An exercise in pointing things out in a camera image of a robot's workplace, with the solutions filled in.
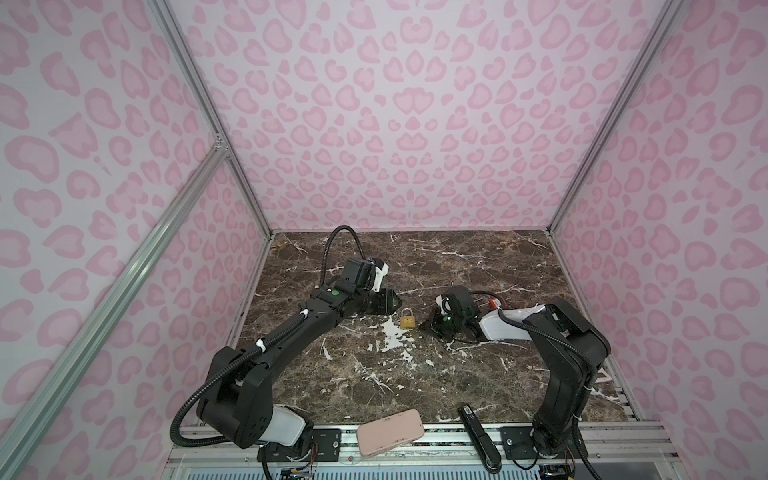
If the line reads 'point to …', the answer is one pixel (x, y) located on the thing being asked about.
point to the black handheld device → (485, 445)
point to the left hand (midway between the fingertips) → (398, 298)
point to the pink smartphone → (387, 433)
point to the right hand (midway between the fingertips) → (419, 325)
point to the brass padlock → (407, 322)
